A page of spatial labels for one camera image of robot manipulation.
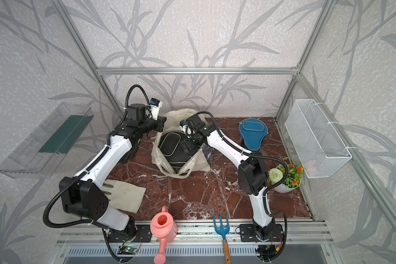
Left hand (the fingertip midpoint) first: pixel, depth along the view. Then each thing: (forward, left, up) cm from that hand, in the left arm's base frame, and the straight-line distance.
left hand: (166, 117), depth 82 cm
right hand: (-5, -10, -13) cm, 17 cm away
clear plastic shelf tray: (-24, +46, +2) cm, 51 cm away
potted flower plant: (-27, -61, -14) cm, 68 cm away
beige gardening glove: (-29, +22, -29) cm, 47 cm away
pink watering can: (-45, -4, -17) cm, 49 cm away
